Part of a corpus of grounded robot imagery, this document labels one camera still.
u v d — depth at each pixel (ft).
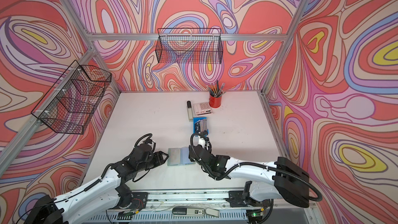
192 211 2.21
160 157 2.44
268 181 1.44
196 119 3.27
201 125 3.15
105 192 1.72
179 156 2.85
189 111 3.43
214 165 1.92
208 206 2.37
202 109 3.54
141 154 2.08
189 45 3.24
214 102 3.53
